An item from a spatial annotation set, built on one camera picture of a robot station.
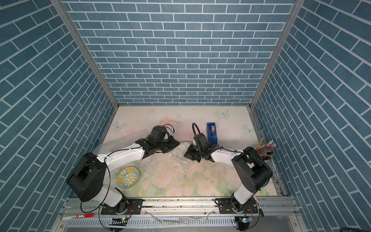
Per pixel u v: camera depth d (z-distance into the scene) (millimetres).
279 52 872
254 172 463
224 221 707
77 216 696
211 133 971
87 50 872
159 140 693
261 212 721
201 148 721
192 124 766
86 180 432
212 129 973
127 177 826
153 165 887
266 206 759
